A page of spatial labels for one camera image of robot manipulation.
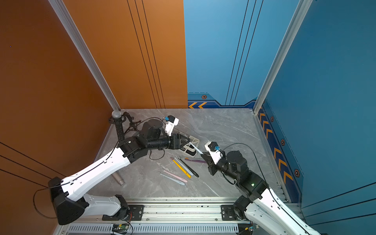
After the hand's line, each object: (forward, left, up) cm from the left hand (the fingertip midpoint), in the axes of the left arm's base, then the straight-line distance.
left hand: (188, 138), depth 68 cm
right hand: (-5, -7, -6) cm, 10 cm away
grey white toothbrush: (-2, +4, -29) cm, 29 cm away
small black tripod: (+24, +39, -22) cm, 51 cm away
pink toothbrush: (-8, +7, -29) cm, 31 cm away
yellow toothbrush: (-3, +5, -29) cm, 30 cm away
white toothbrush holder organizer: (+5, 0, -18) cm, 19 cm away
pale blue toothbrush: (-10, +8, -29) cm, 32 cm away
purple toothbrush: (+3, +1, -29) cm, 29 cm away
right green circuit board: (-32, -30, -29) cm, 53 cm away
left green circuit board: (-33, +34, -33) cm, 57 cm away
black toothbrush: (-5, -2, -29) cm, 30 cm away
